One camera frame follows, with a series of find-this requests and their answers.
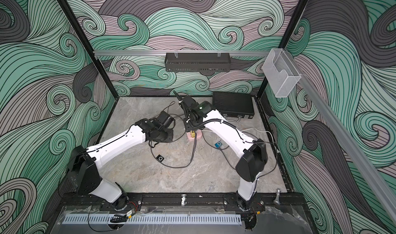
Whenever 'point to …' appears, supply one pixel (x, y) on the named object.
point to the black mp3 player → (160, 157)
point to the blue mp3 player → (218, 144)
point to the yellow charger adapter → (193, 133)
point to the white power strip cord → (263, 131)
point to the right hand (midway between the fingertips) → (190, 126)
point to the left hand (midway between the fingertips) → (170, 135)
